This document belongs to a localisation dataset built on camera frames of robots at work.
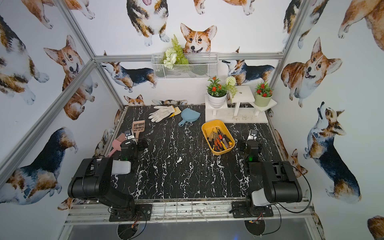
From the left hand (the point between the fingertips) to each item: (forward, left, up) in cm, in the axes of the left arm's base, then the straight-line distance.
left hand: (136, 135), depth 94 cm
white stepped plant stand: (+21, -67, +3) cm, 70 cm away
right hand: (-3, -70, +1) cm, 70 cm away
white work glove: (+26, -12, -7) cm, 30 cm away
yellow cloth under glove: (+27, -22, -8) cm, 36 cm away
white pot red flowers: (+15, -50, +21) cm, 56 cm away
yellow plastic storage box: (+2, -52, -6) cm, 53 cm away
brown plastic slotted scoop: (+14, +5, -9) cm, 17 cm away
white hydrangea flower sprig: (+20, -59, +24) cm, 67 cm away
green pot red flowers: (+15, -80, +16) cm, 83 cm away
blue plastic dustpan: (+22, -32, -8) cm, 40 cm away
